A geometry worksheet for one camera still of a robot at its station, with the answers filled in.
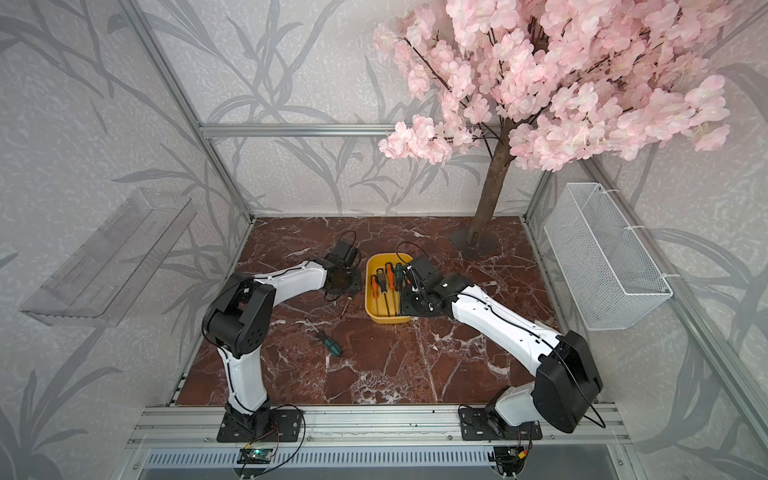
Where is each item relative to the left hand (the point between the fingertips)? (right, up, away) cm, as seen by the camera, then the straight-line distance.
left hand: (356, 283), depth 99 cm
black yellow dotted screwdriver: (+9, -1, 0) cm, 9 cm away
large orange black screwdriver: (+12, +1, 0) cm, 12 cm away
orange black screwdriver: (+6, -2, -1) cm, 7 cm away
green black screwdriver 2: (+14, +1, 0) cm, 14 cm away
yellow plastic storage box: (+5, +7, +2) cm, 9 cm away
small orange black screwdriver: (-2, -5, -3) cm, 6 cm away
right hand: (+16, -3, -18) cm, 24 cm away
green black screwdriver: (-5, -16, -14) cm, 22 cm away
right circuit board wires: (+42, -39, -27) cm, 63 cm away
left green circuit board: (-20, -37, -28) cm, 51 cm away
